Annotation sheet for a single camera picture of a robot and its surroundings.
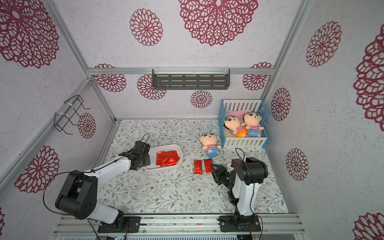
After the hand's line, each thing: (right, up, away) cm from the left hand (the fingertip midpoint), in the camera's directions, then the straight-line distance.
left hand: (144, 161), depth 92 cm
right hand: (+42, -6, 0) cm, 43 cm away
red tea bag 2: (+40, -4, +3) cm, 41 cm away
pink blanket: (+64, +32, +17) cm, 73 cm away
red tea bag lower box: (+14, -1, +2) cm, 14 cm away
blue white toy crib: (+53, +13, +5) cm, 55 cm away
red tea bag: (+33, -4, 0) cm, 33 cm away
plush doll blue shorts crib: (+70, +26, +7) cm, 75 cm away
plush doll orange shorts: (+57, +24, +8) cm, 63 cm away
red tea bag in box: (+14, +4, +6) cm, 16 cm away
